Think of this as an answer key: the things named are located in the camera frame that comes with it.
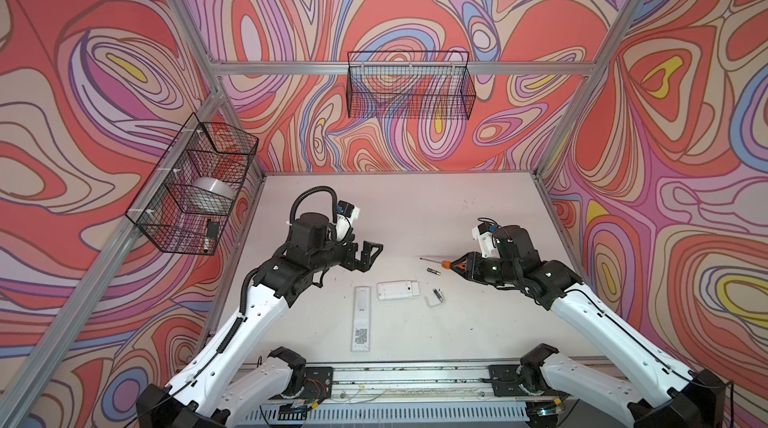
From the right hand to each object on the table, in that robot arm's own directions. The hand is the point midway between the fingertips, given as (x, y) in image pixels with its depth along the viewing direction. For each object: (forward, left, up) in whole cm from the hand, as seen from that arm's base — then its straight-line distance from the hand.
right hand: (456, 273), depth 76 cm
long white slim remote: (-6, +26, -15) cm, 31 cm away
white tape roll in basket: (+18, +60, +17) cm, 65 cm away
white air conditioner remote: (+2, +15, -15) cm, 22 cm away
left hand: (+5, +22, +9) cm, 24 cm away
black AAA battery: (+1, +3, -16) cm, 16 cm away
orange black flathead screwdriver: (+3, +2, 0) cm, 4 cm away
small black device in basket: (+9, +61, +11) cm, 62 cm away
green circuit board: (-27, +43, -17) cm, 53 cm away
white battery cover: (-1, +4, -16) cm, 17 cm away
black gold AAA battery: (+8, +3, -15) cm, 17 cm away
